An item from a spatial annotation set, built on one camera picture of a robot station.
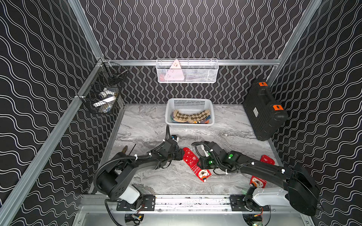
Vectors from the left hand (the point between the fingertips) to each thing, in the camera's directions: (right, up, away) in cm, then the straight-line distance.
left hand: (181, 150), depth 90 cm
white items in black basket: (-40, +27, -16) cm, 51 cm away
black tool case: (+52, +21, -2) cm, 56 cm away
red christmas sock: (+6, -6, 0) cm, 9 cm away
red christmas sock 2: (+44, -16, -10) cm, 48 cm away
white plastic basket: (+6, +25, +24) cm, 35 cm away
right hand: (+11, -6, -8) cm, 14 cm away
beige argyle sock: (+13, +21, +17) cm, 30 cm away
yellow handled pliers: (-38, 0, +4) cm, 39 cm away
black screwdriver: (-33, 0, +5) cm, 33 cm away
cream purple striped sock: (+15, +18, +16) cm, 28 cm away
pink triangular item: (-4, +50, 0) cm, 50 cm away
